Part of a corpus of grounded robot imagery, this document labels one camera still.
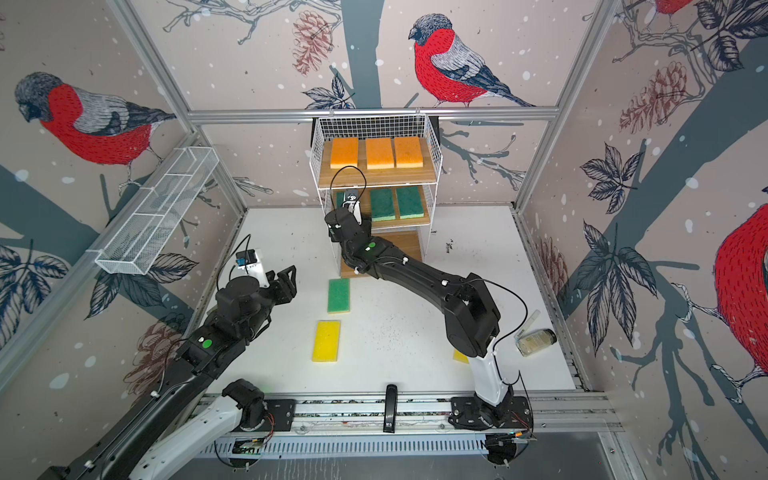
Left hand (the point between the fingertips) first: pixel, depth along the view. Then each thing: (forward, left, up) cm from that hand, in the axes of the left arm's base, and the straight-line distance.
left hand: (284, 269), depth 72 cm
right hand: (+17, -12, -1) cm, 21 cm away
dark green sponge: (+24, -12, +2) cm, 27 cm away
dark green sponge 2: (+22, -24, +1) cm, 33 cm away
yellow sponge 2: (-23, -39, +6) cm, 45 cm away
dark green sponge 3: (+22, -32, +2) cm, 39 cm away
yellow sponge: (-9, -7, -25) cm, 28 cm away
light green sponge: (+6, -10, -25) cm, 27 cm away
